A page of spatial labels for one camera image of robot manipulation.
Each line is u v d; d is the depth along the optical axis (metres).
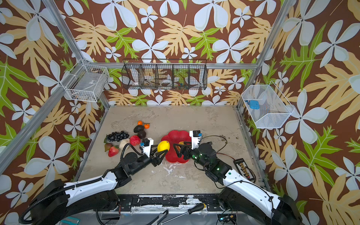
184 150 0.64
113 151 0.91
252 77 0.99
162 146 0.73
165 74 0.98
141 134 0.98
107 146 0.93
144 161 0.67
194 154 0.64
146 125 1.05
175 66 0.93
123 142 0.92
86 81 0.86
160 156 0.68
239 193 0.50
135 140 0.93
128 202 0.74
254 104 0.85
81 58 0.88
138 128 1.01
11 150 0.50
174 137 0.99
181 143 0.96
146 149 0.65
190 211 0.70
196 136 0.64
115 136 0.96
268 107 0.83
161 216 0.70
